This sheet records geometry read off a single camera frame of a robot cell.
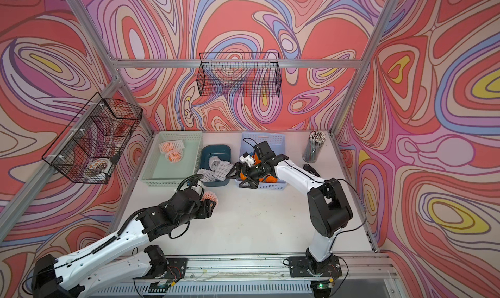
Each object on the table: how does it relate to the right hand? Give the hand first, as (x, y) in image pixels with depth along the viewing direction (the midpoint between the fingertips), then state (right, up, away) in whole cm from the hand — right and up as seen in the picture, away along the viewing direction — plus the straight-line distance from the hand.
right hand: (234, 186), depth 80 cm
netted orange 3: (-34, +12, +22) cm, 42 cm away
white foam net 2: (-7, +5, +13) cm, 16 cm away
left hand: (-9, -7, -3) cm, 12 cm away
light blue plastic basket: (+23, +20, +31) cm, 43 cm away
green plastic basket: (-41, +3, +21) cm, 47 cm away
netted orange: (+14, +5, -15) cm, 21 cm away
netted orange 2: (-40, +17, +25) cm, 50 cm away
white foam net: (-12, +9, +16) cm, 22 cm away
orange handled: (+9, +11, -5) cm, 15 cm away
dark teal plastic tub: (-8, +14, +26) cm, 31 cm away
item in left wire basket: (-49, +10, -8) cm, 51 cm away
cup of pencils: (+39, +21, +13) cm, 46 cm away
